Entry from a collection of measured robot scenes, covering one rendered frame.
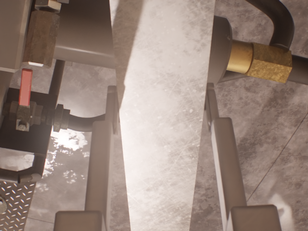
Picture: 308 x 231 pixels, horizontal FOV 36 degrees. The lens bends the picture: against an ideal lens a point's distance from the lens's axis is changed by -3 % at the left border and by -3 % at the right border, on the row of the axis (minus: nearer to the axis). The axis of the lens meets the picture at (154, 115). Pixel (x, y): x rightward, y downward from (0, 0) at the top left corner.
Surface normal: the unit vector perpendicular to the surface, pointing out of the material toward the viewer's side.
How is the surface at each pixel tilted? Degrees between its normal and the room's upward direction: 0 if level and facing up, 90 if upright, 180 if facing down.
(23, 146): 90
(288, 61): 60
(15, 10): 23
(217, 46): 36
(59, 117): 45
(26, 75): 0
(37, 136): 90
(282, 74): 0
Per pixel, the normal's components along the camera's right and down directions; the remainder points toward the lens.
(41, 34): 0.18, -0.03
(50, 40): 0.93, 0.13
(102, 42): 0.07, 0.50
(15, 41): 0.12, 0.28
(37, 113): 0.22, -0.35
